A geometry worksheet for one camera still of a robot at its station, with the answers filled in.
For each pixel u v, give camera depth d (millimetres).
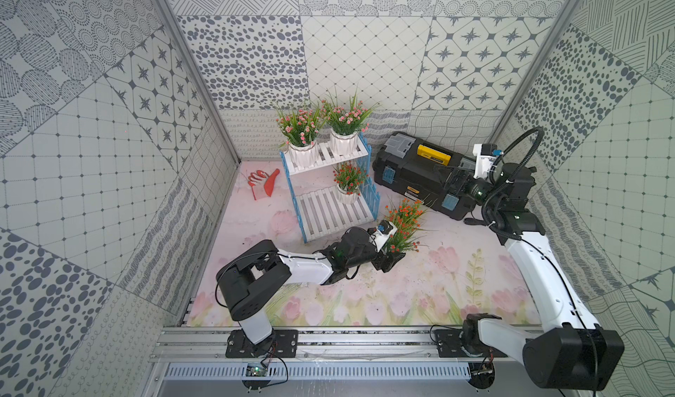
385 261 736
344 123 743
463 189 651
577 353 376
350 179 924
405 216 843
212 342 750
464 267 904
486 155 636
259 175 1145
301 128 705
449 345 731
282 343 745
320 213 1009
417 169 963
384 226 714
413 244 735
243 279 476
